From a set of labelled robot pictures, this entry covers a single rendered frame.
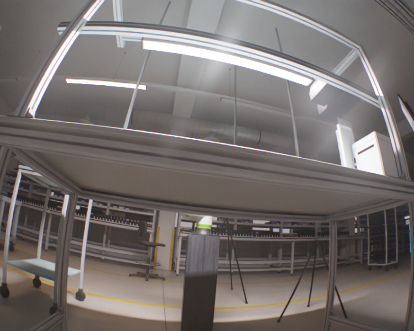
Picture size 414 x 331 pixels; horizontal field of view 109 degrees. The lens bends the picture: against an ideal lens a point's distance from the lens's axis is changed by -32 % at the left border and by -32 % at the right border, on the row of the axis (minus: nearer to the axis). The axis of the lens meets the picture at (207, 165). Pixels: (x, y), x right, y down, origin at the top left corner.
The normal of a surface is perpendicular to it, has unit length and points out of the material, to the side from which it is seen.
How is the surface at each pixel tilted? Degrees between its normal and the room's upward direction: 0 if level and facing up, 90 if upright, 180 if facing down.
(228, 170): 90
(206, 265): 90
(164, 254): 90
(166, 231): 90
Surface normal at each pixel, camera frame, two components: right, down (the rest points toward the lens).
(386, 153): 0.21, -0.33
